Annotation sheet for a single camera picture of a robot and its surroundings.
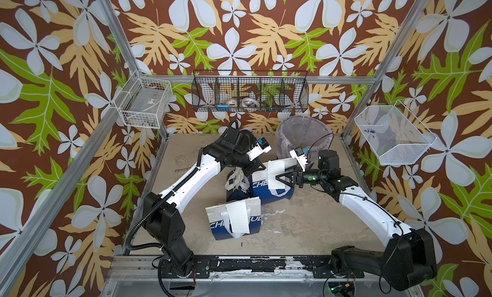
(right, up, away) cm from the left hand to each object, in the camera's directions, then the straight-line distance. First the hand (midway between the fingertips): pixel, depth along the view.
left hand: (264, 164), depth 77 cm
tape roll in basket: (-5, +30, +22) cm, 38 cm away
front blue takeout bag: (-17, -22, -7) cm, 28 cm away
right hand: (+6, -4, -2) cm, 7 cm away
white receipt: (-10, -17, -10) cm, 22 cm away
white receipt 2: (+4, -1, -2) cm, 5 cm away
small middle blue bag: (-11, -13, +6) cm, 18 cm away
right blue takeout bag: (-2, -8, +2) cm, 9 cm away
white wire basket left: (-54, +29, +10) cm, 62 cm away
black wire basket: (-5, +37, +21) cm, 43 cm away
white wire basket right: (+58, +12, +4) cm, 59 cm away
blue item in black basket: (-18, +26, +13) cm, 35 cm away
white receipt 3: (-11, -7, 0) cm, 12 cm away
